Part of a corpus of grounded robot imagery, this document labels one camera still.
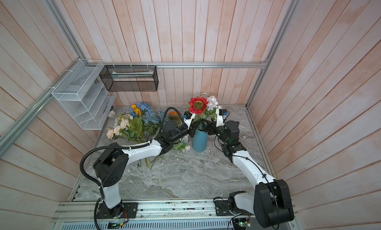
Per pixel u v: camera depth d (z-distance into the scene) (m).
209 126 0.72
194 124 0.71
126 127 0.98
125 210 0.73
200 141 0.85
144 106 1.04
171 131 0.65
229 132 0.60
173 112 0.70
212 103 0.74
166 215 0.73
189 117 0.68
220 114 0.70
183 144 0.93
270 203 0.40
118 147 0.52
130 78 1.03
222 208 0.73
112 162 0.52
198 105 0.67
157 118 1.03
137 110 1.04
